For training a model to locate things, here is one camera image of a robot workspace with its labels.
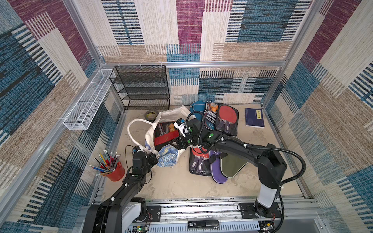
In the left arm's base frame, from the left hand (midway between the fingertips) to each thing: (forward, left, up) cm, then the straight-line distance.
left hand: (156, 154), depth 89 cm
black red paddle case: (+17, -3, -1) cm, 17 cm away
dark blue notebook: (+31, -70, -4) cm, 76 cm away
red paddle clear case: (-5, -25, -2) cm, 26 cm away
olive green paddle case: (-7, -44, -1) cm, 44 cm away
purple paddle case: (-12, -35, -1) cm, 37 cm away
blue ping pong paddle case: (+39, -27, 0) cm, 48 cm away
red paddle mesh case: (+26, -47, 0) cm, 54 cm away
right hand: (+2, -13, +11) cm, 17 cm away
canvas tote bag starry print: (-4, -8, +4) cm, 10 cm away
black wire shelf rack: (+47, +14, +14) cm, 51 cm away
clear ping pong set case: (+30, -36, +1) cm, 47 cm away
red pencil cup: (-9, +24, +2) cm, 25 cm away
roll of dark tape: (+36, +9, -4) cm, 37 cm away
